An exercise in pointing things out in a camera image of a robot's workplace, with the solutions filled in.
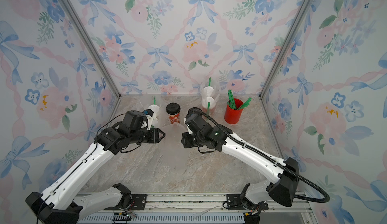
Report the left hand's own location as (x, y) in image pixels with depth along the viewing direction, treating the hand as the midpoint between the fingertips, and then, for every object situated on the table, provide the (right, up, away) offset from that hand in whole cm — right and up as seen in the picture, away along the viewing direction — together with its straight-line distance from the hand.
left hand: (163, 134), depth 72 cm
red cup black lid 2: (+13, +11, +16) cm, 24 cm away
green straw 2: (+23, +14, +16) cm, 31 cm away
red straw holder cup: (+40, +8, +27) cm, 49 cm away
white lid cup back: (+21, +15, +18) cm, 31 cm away
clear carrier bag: (+28, +28, +26) cm, 48 cm away
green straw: (+25, +30, +29) cm, 48 cm away
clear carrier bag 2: (+4, -13, +14) cm, 20 cm away
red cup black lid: (+2, +12, +16) cm, 20 cm away
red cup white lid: (+23, +24, +26) cm, 42 cm away
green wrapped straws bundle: (+39, +16, +24) cm, 48 cm away
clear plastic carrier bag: (-14, +16, +12) cm, 24 cm away
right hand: (+9, -3, 0) cm, 10 cm away
